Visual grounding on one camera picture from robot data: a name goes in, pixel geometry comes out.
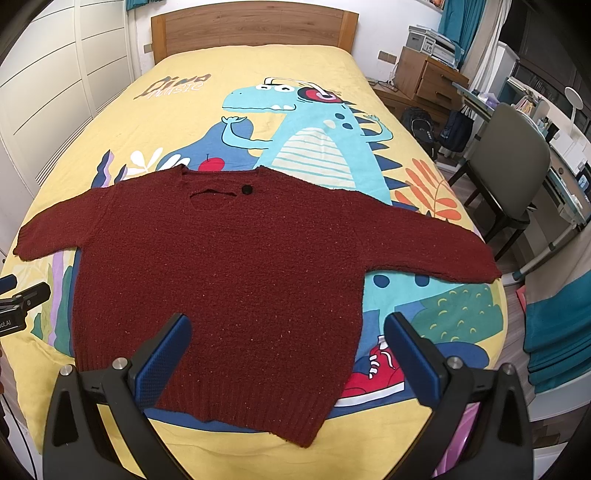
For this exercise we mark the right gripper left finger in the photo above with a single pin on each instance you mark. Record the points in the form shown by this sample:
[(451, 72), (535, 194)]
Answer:
[(76, 442)]

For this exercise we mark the white round desk lamp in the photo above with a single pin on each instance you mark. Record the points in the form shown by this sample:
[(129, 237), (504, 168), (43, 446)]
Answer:
[(575, 100)]

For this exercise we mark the teal curtain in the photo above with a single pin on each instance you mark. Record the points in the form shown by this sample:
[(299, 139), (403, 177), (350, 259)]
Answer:
[(459, 23)]

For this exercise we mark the grey chair with dark legs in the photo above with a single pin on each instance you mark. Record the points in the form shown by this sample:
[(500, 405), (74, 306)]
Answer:
[(507, 168)]

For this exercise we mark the grey study desk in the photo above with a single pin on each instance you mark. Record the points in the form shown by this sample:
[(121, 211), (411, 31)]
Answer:
[(561, 181)]

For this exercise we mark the dark red knit sweater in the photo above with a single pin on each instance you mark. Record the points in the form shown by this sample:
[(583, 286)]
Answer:
[(269, 269)]

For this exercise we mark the teal folded blanket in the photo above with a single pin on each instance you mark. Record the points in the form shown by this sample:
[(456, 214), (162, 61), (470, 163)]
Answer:
[(557, 337)]

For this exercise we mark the white wardrobe doors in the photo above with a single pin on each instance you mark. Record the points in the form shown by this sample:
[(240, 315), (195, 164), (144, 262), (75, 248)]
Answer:
[(69, 63)]

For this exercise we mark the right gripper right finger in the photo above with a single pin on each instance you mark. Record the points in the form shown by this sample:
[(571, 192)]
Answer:
[(499, 443)]

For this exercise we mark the dark blue tote bag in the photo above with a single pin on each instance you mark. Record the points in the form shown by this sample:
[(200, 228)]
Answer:
[(457, 132)]

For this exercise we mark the wooden headboard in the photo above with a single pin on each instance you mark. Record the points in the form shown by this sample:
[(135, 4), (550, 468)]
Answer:
[(251, 23)]

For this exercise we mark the pink storage box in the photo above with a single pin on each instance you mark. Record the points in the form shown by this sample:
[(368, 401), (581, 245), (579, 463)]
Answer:
[(459, 439)]

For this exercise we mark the white printer on cabinet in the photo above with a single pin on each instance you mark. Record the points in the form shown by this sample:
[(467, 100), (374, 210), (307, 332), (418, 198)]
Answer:
[(432, 43)]

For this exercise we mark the wooden drawer cabinet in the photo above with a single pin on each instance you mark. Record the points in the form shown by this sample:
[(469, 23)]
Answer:
[(423, 82)]

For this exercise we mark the black backpack on floor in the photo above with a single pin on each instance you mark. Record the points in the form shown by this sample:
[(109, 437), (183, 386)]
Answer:
[(419, 124)]

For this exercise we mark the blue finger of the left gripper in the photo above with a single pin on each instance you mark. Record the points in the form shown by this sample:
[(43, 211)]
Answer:
[(7, 283)]

